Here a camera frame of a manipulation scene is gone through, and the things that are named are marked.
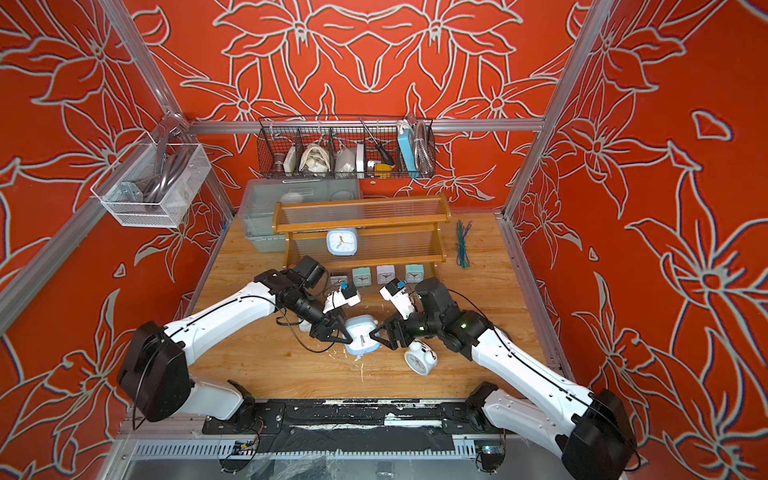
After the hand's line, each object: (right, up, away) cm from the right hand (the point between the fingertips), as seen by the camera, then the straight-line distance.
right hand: (374, 331), depth 71 cm
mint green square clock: (-4, +10, +24) cm, 26 cm away
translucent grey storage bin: (-41, +37, +33) cm, 65 cm away
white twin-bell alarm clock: (-17, +1, -1) cm, 17 cm away
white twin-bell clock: (+12, -8, +5) cm, 15 cm away
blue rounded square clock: (-10, +22, +15) cm, 28 cm away
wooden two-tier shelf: (+5, +25, +23) cm, 35 cm away
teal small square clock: (+12, +11, +24) cm, 29 cm away
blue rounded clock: (-4, +1, 0) cm, 4 cm away
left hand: (-6, -1, +3) cm, 7 cm away
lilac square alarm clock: (+3, +11, +24) cm, 27 cm away
